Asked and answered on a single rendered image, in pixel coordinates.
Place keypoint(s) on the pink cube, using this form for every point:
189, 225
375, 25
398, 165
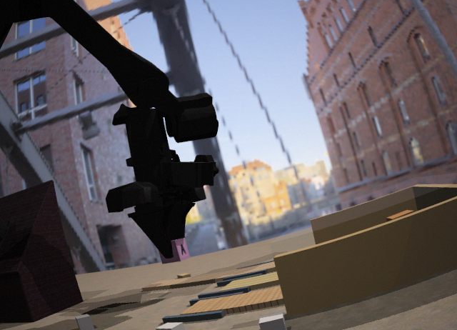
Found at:
180, 251

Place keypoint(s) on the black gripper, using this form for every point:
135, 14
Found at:
161, 215

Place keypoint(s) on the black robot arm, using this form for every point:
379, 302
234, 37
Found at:
187, 118

